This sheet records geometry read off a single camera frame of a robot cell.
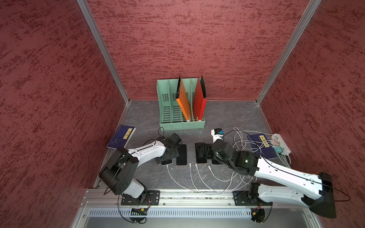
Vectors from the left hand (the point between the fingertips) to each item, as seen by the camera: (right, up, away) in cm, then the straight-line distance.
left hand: (168, 158), depth 88 cm
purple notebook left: (-34, +12, +10) cm, 38 cm away
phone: (+1, +2, -12) cm, 13 cm away
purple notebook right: (+62, +8, +3) cm, 63 cm away
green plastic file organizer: (0, +26, +22) cm, 34 cm away
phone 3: (+19, +11, -25) cm, 33 cm away
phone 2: (+9, 0, 0) cm, 9 cm away
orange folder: (+9, +37, -5) cm, 39 cm away
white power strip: (+76, +12, +10) cm, 77 cm away
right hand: (+20, +10, -15) cm, 27 cm away
